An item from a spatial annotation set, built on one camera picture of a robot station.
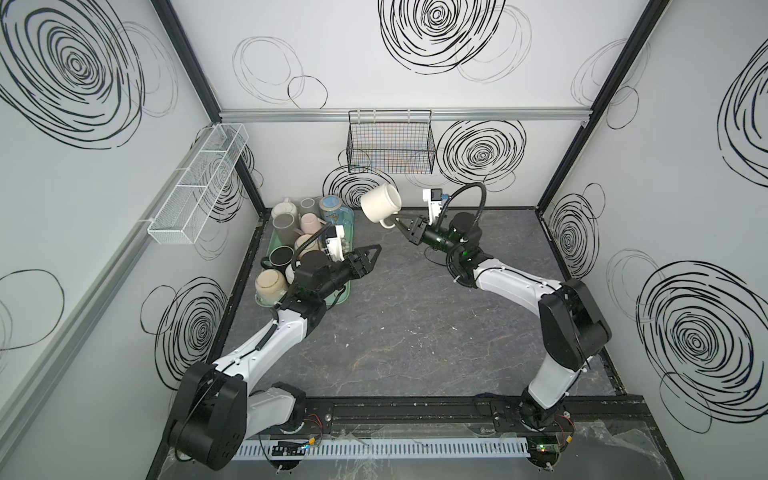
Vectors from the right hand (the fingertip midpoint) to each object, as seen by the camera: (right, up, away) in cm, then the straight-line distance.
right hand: (387, 219), depth 75 cm
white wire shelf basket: (-60, +2, +12) cm, 61 cm away
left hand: (-2, -8, +1) cm, 8 cm away
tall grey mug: (-35, 0, +25) cm, 43 cm away
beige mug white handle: (-35, -19, +12) cm, 41 cm away
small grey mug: (-29, +7, +33) cm, 45 cm away
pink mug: (-28, 0, +31) cm, 42 cm away
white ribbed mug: (-39, +6, +34) cm, 52 cm away
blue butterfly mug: (-20, +5, +32) cm, 39 cm away
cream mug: (-2, +4, -1) cm, 4 cm away
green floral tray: (-11, -19, -6) cm, 22 cm away
